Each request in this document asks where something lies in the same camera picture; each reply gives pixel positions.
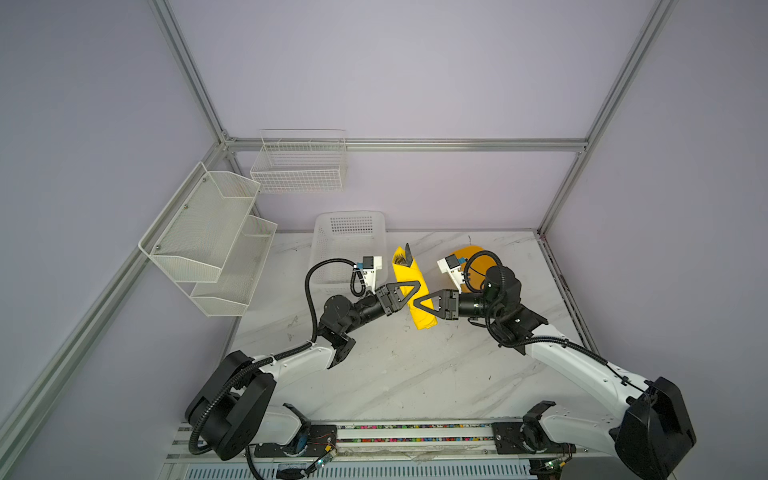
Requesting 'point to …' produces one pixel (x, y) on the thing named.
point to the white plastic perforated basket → (350, 235)
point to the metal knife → (408, 255)
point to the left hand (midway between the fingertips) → (420, 286)
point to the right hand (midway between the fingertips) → (416, 306)
